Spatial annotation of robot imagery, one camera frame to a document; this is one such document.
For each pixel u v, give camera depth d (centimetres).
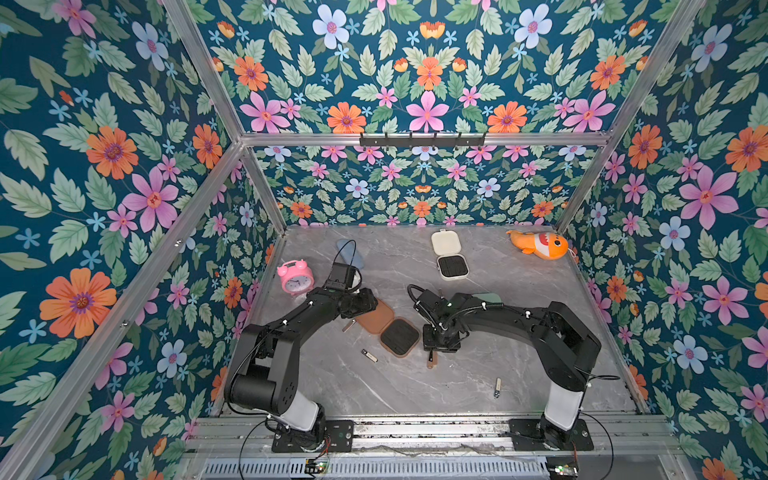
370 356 86
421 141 93
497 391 80
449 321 64
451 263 108
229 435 75
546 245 104
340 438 73
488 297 99
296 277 97
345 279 74
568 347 47
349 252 111
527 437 72
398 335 91
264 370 45
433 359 86
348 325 93
